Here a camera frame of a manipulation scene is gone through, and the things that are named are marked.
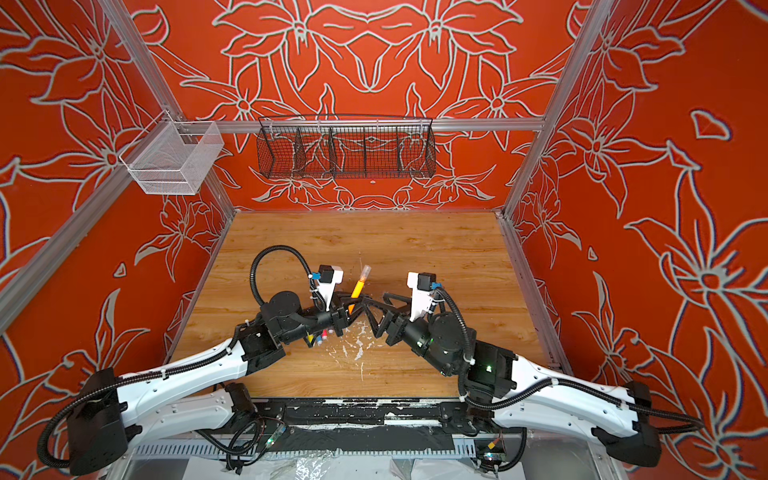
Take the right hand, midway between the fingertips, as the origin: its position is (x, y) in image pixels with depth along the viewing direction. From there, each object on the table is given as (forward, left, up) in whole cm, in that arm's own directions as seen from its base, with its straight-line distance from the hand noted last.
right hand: (367, 302), depth 59 cm
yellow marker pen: (-3, +13, -9) cm, 16 cm away
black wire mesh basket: (+61, +9, -3) cm, 61 cm away
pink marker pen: (-3, +10, -8) cm, 13 cm away
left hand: (+4, 0, -6) cm, 7 cm away
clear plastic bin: (+52, +63, 0) cm, 81 cm away
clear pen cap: (+8, 0, +1) cm, 8 cm away
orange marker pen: (+4, +3, -4) cm, 6 cm away
